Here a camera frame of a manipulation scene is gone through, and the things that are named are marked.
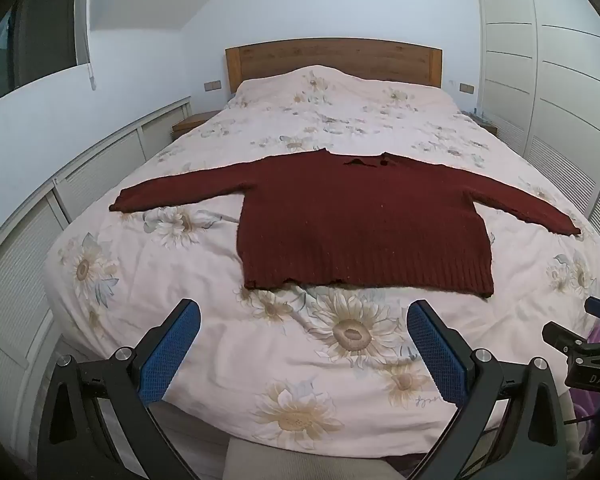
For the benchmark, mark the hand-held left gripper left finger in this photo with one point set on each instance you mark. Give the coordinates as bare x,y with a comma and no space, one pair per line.
172,352

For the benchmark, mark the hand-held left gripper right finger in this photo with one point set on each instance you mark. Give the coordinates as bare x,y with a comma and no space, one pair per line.
437,355

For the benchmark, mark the dark red knit sweater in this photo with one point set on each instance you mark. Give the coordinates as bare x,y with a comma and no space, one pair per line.
355,220

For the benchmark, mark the purple cloth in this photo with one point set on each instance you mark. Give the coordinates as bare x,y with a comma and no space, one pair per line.
592,410

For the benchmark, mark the white low slatted cabinet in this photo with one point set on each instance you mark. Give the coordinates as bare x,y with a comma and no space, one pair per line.
20,270

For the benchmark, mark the wooden nightstand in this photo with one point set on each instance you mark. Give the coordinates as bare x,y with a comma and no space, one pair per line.
195,122
485,124

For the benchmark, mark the white wardrobe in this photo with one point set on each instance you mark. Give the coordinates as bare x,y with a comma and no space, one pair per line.
555,60

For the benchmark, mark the wooden headboard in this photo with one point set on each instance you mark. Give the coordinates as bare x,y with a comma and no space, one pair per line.
330,52

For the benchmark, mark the window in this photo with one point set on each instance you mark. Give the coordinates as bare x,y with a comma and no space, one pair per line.
45,25

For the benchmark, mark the wall outlet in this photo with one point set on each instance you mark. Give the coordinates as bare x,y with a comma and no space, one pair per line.
466,88
212,85

